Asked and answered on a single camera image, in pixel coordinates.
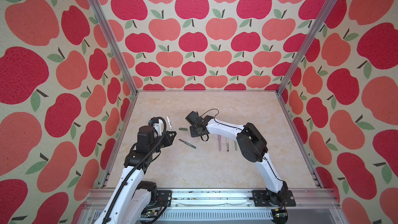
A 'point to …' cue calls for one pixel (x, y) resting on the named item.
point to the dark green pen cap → (183, 128)
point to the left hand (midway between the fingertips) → (177, 134)
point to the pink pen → (219, 142)
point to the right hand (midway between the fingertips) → (197, 131)
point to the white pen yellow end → (170, 123)
